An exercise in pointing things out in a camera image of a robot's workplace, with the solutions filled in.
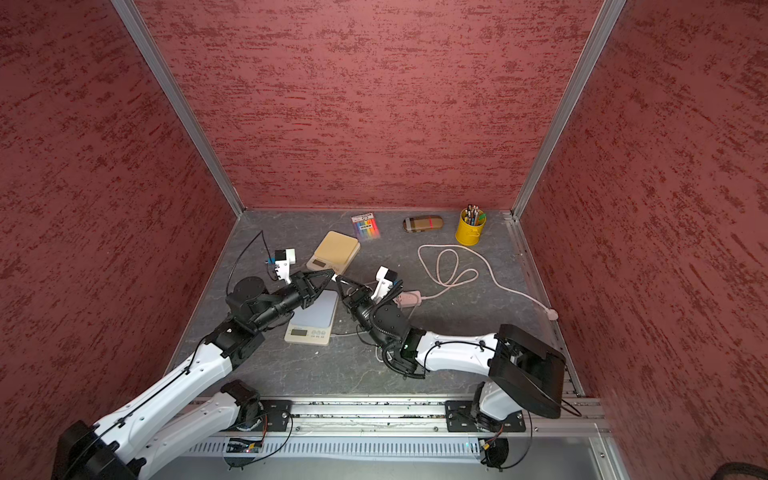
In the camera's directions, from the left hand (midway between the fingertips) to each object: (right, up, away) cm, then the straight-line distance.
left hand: (335, 280), depth 70 cm
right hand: (-1, -1, 0) cm, 1 cm away
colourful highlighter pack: (+3, +15, +44) cm, 47 cm away
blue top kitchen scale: (-10, -16, +17) cm, 26 cm away
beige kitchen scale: (-7, +5, +36) cm, 37 cm away
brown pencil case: (+23, +16, +43) cm, 51 cm away
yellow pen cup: (+41, +14, +33) cm, 54 cm away
